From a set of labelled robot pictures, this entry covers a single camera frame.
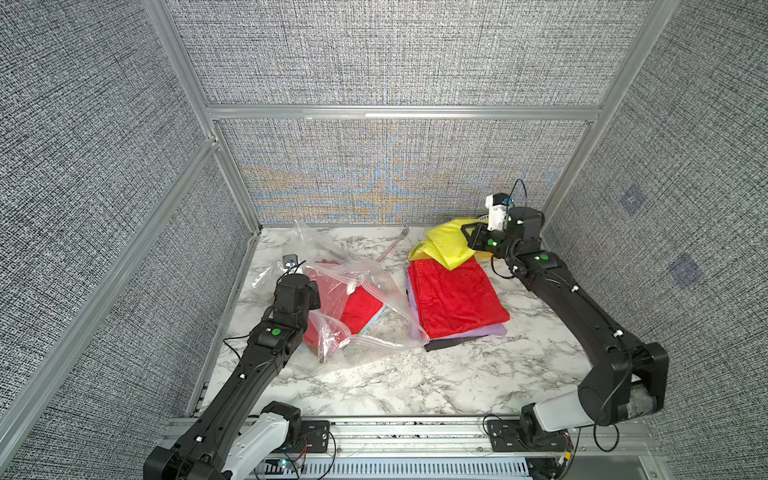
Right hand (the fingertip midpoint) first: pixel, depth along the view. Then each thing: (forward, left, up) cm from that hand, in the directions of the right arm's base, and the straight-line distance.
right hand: (465, 218), depth 79 cm
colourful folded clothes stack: (-17, +33, -19) cm, 41 cm away
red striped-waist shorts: (-12, 0, -23) cm, 26 cm away
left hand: (-12, +42, -10) cm, 45 cm away
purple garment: (-19, -11, -27) cm, 35 cm away
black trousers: (-22, +2, -28) cm, 36 cm away
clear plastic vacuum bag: (-17, +19, -31) cm, 40 cm away
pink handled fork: (+24, +13, -31) cm, 41 cm away
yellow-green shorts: (-5, +5, -5) cm, 8 cm away
